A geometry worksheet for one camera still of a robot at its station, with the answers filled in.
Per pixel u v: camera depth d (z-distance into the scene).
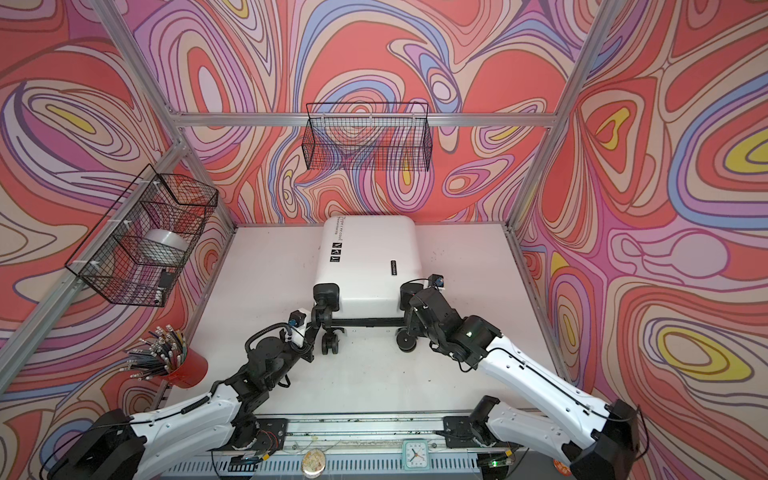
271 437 0.72
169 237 0.74
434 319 0.54
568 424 0.41
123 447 0.42
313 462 0.69
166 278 0.74
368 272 0.80
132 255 0.73
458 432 0.73
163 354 0.69
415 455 0.69
